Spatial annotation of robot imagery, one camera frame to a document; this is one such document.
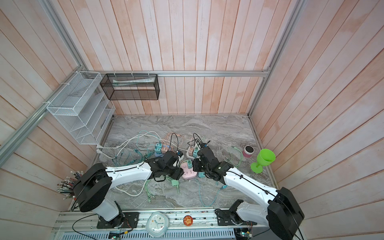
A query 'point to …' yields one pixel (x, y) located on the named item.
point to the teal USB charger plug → (201, 174)
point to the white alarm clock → (157, 224)
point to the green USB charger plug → (174, 182)
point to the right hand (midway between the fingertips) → (193, 162)
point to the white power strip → (190, 157)
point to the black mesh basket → (131, 86)
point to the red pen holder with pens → (66, 187)
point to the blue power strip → (157, 154)
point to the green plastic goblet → (265, 157)
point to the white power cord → (124, 146)
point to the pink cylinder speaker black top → (248, 151)
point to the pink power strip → (189, 173)
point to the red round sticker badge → (188, 220)
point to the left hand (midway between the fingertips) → (178, 173)
